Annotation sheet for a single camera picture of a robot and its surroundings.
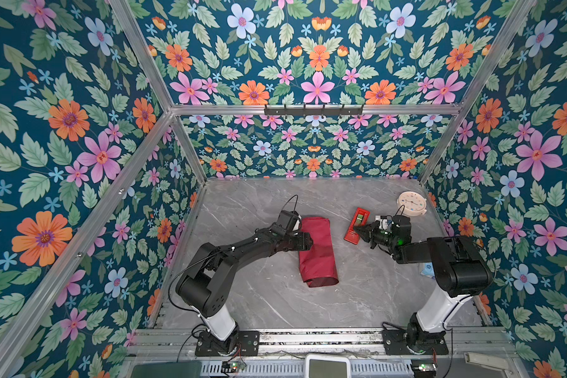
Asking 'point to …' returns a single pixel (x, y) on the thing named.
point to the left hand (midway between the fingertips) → (310, 240)
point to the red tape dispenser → (360, 218)
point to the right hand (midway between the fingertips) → (354, 225)
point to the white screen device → (327, 365)
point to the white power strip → (485, 360)
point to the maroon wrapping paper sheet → (318, 264)
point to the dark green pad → (168, 369)
